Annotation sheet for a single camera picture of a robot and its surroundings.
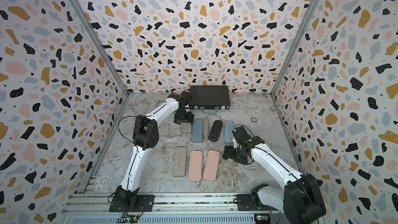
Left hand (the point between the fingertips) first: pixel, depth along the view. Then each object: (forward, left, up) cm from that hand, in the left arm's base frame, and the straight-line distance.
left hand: (189, 122), depth 101 cm
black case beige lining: (-6, -17, 0) cm, 18 cm away
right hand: (-25, -23, +3) cm, 34 cm away
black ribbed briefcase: (+20, -13, +1) cm, 24 cm away
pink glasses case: (-28, -13, 0) cm, 31 cm away
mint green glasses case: (-26, +4, 0) cm, 27 cm away
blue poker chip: (+4, -43, -3) cm, 44 cm away
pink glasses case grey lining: (-28, -5, -1) cm, 28 cm away
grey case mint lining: (-6, -5, 0) cm, 8 cm away
